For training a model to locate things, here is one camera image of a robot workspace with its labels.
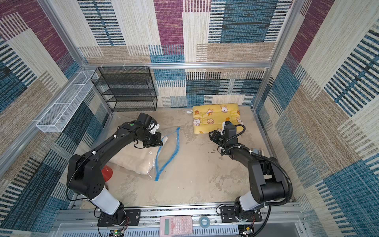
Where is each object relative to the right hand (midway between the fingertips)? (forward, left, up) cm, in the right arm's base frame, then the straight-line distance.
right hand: (212, 136), depth 93 cm
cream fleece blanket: (-11, +46, -4) cm, 48 cm away
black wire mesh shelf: (+36, +60, +10) cm, 71 cm away
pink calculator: (-45, +23, -7) cm, 51 cm away
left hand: (-7, +29, +4) cm, 30 cm away
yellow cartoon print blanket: (+21, -1, -6) cm, 22 cm away
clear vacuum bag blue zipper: (-5, +28, -8) cm, 30 cm away
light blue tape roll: (-43, +7, -10) cm, 45 cm away
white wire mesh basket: (-5, +76, +26) cm, 81 cm away
